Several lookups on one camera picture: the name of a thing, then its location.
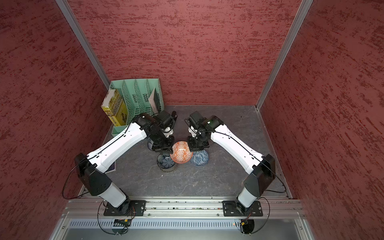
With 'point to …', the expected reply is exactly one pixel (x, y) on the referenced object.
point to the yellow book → (115, 107)
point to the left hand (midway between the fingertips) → (170, 155)
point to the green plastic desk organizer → (135, 94)
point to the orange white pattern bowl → (181, 152)
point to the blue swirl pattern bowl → (199, 158)
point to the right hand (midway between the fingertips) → (192, 152)
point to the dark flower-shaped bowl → (165, 163)
